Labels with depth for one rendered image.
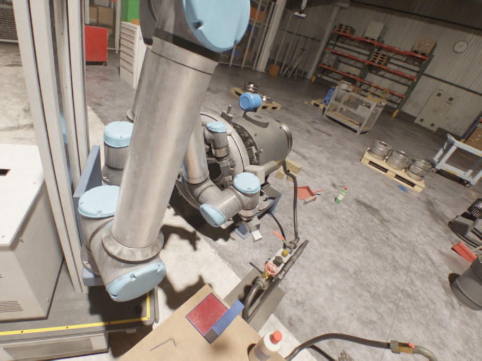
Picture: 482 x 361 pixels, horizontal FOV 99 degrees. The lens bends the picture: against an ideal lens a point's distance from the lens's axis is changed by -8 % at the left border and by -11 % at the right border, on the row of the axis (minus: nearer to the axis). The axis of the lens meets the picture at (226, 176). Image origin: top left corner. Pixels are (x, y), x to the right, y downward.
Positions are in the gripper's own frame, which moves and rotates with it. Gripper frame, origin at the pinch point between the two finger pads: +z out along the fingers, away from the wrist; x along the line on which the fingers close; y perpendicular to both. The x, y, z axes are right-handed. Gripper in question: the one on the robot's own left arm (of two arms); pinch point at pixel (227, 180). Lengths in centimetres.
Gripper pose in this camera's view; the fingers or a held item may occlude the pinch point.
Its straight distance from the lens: 128.8
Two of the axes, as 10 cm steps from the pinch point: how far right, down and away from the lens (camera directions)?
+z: 1.7, 8.5, 5.0
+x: -1.4, -4.8, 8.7
